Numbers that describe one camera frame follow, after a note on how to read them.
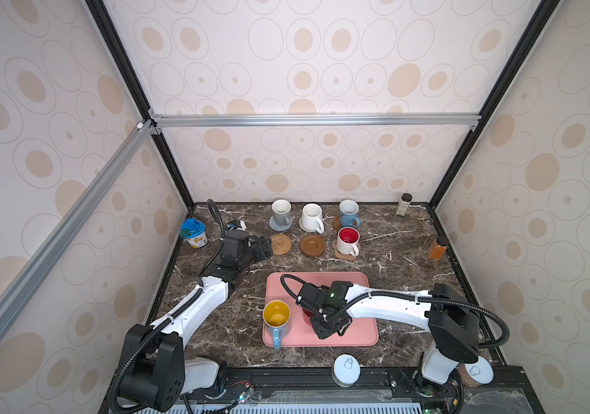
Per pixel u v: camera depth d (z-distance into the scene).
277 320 0.85
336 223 1.12
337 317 0.56
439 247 0.96
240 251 0.66
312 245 1.06
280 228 1.11
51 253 0.54
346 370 0.71
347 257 1.02
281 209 1.08
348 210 1.08
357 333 0.83
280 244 1.06
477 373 0.71
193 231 0.97
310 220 1.06
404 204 1.12
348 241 1.03
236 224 0.76
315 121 1.72
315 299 0.64
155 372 0.40
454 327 0.44
